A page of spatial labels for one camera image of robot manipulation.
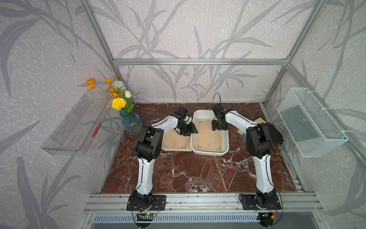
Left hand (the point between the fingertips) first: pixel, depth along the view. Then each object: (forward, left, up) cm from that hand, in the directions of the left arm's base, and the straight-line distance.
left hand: (195, 132), depth 96 cm
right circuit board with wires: (-48, -34, -5) cm, 59 cm away
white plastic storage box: (-8, -20, -4) cm, 22 cm away
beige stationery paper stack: (-2, -8, -5) cm, 10 cm away
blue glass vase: (+3, +43, +7) cm, 43 cm away
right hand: (+6, -15, -2) cm, 17 cm away
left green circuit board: (-46, +24, -5) cm, 52 cm away
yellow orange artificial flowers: (+3, +42, +26) cm, 50 cm away
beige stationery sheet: (-5, +15, -4) cm, 16 cm away
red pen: (-16, +48, +26) cm, 57 cm away
